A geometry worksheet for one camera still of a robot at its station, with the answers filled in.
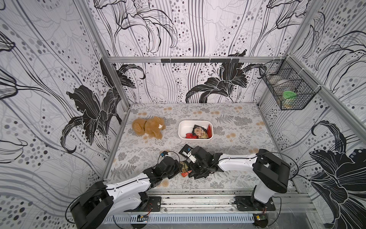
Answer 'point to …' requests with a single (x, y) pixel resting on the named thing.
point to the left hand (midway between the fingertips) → (185, 169)
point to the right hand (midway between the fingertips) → (190, 163)
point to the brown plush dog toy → (151, 128)
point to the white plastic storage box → (186, 126)
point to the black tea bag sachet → (200, 131)
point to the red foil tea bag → (190, 136)
